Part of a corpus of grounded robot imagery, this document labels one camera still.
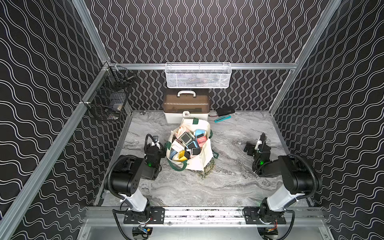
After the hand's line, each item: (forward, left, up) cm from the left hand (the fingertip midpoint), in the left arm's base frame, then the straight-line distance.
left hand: (156, 142), depth 94 cm
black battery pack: (+36, -46, -4) cm, 59 cm away
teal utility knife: (+29, -44, -6) cm, 53 cm away
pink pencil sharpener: (-3, -28, +10) cm, 30 cm away
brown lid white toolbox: (+36, -11, 0) cm, 38 cm away
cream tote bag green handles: (-5, -21, +6) cm, 23 cm away
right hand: (+5, -63, -2) cm, 63 cm away
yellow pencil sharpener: (-14, -18, +10) cm, 25 cm away
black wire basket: (+18, +30, +18) cm, 39 cm away
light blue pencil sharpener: (+4, -26, +7) cm, 27 cm away
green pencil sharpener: (-2, -19, +10) cm, 22 cm away
